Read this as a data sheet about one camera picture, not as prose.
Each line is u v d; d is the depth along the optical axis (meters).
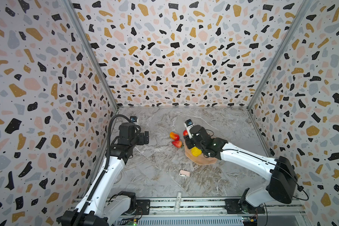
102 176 0.44
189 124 0.70
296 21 0.76
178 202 0.74
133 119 0.67
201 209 0.74
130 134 0.58
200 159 0.92
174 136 0.99
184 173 0.84
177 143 0.94
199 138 0.60
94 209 0.38
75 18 0.72
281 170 0.43
